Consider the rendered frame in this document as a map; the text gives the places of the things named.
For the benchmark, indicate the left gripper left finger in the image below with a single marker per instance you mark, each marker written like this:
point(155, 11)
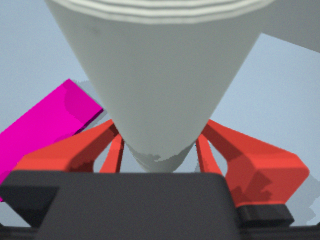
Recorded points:
point(79, 152)

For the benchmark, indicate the magenta flat rectangular slab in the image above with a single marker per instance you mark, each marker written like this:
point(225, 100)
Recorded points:
point(65, 112)

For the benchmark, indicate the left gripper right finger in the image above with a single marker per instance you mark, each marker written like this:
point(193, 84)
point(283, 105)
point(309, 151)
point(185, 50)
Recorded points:
point(258, 172)

